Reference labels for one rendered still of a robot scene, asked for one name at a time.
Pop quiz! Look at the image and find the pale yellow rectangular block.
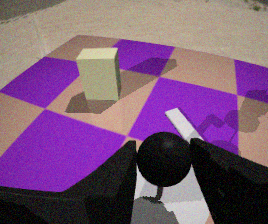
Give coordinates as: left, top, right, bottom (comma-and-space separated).
75, 48, 121, 100

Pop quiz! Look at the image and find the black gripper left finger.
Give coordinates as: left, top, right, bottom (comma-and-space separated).
0, 140, 137, 224

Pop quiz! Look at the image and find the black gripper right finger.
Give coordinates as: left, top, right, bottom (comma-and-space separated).
189, 137, 268, 224

